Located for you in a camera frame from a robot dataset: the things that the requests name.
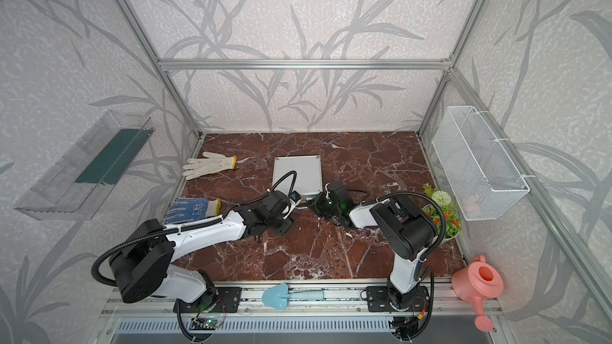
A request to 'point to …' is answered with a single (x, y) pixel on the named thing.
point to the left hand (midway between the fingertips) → (289, 218)
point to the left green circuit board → (209, 322)
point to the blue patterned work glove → (186, 209)
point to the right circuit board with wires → (404, 327)
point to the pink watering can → (475, 283)
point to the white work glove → (211, 164)
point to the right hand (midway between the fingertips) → (304, 202)
